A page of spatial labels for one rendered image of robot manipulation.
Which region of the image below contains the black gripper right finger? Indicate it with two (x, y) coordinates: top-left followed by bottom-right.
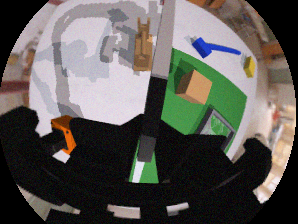
(153, 120), (226, 183)

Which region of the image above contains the blue golf putter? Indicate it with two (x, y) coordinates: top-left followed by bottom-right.
(192, 37), (241, 59)

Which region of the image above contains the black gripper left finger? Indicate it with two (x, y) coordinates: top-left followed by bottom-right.
(69, 113), (144, 181)

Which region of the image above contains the green putting mat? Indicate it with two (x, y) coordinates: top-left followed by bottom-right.
(140, 47), (247, 184)

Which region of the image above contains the yellow rectangular block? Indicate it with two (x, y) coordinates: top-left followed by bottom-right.
(243, 56), (255, 79)

